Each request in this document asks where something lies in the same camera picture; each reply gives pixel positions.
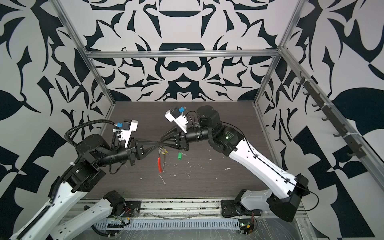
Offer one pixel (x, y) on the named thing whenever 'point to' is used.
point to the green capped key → (179, 155)
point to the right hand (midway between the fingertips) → (162, 142)
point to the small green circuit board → (246, 226)
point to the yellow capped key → (164, 153)
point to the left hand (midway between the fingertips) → (158, 142)
